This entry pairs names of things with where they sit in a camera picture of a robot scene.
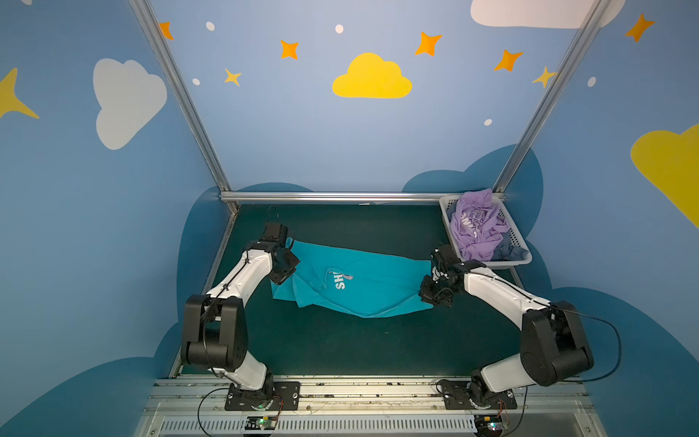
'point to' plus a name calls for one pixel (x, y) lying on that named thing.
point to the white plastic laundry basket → (517, 234)
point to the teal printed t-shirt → (353, 281)
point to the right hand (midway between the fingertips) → (423, 294)
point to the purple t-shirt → (477, 225)
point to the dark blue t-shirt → (506, 251)
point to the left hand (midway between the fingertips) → (298, 267)
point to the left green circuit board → (260, 422)
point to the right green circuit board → (488, 425)
